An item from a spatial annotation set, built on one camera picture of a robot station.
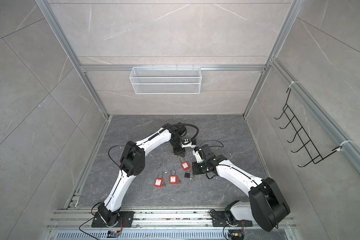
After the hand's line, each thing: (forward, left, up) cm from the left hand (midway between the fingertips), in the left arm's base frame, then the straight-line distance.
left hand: (183, 150), depth 95 cm
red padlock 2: (-19, +15, -2) cm, 24 cm away
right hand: (-13, -5, +2) cm, 14 cm away
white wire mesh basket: (+41, +11, +26) cm, 49 cm away
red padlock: (-10, -1, -2) cm, 10 cm away
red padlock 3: (-17, +7, -2) cm, 18 cm away
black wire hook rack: (-17, -53, +30) cm, 63 cm away
